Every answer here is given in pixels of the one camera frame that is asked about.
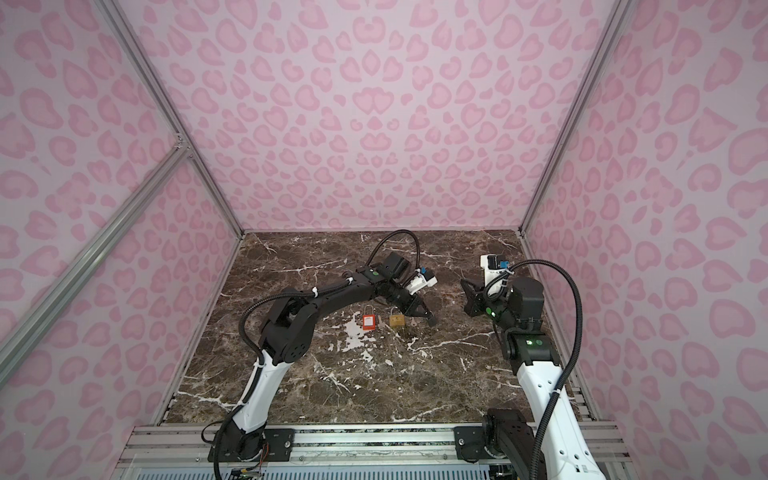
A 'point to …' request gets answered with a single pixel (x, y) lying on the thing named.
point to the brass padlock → (396, 318)
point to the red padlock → (369, 321)
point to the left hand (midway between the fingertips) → (431, 310)
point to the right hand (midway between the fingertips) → (464, 280)
